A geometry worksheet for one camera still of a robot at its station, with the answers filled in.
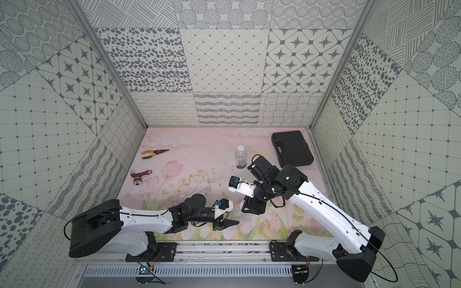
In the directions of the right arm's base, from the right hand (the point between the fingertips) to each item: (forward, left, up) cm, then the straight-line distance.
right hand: (248, 205), depth 66 cm
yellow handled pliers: (+39, +55, -19) cm, 70 cm away
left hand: (0, +4, -7) cm, 8 cm away
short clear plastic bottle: (+29, +3, -10) cm, 31 cm away
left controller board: (-19, +42, -22) cm, 51 cm away
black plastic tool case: (+40, -27, -17) cm, 51 cm away
